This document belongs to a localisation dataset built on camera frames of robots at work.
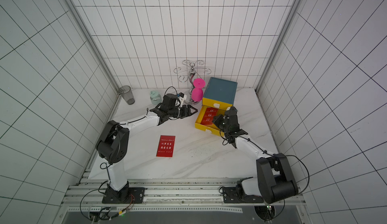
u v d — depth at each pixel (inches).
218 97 34.8
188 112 31.3
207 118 36.0
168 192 29.6
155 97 41.9
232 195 28.6
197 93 36.3
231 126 26.4
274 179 16.4
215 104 33.7
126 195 26.6
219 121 30.6
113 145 19.5
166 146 35.4
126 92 43.2
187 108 31.9
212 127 33.0
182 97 32.8
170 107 28.7
